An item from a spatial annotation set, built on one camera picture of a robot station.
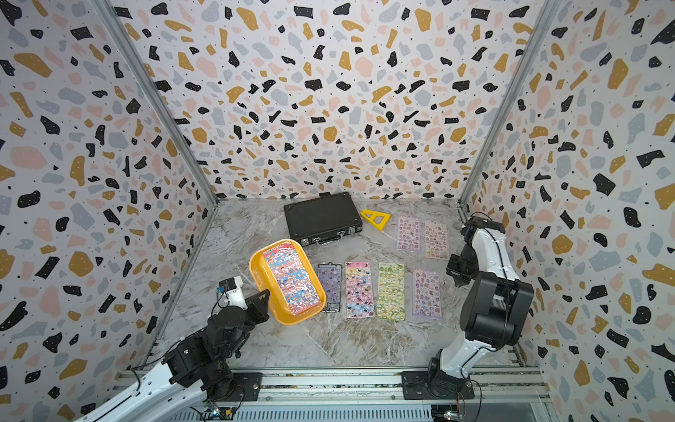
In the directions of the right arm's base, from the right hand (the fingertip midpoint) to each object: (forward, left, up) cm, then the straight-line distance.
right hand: (459, 281), depth 85 cm
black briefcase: (+30, +48, -5) cm, 57 cm away
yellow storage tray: (-4, +61, +7) cm, 62 cm away
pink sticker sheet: (+28, +12, -10) cm, 32 cm away
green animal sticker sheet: (+1, +21, -10) cm, 23 cm away
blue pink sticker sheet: (-2, +53, +4) cm, 54 cm away
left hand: (-8, +57, +7) cm, 58 cm away
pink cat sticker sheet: (+2, +33, -10) cm, 34 cm away
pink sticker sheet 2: (+25, +1, -11) cm, 27 cm away
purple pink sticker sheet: (0, +9, -10) cm, 13 cm away
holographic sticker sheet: (+7, +43, -9) cm, 45 cm away
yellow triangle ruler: (+37, +27, -9) cm, 47 cm away
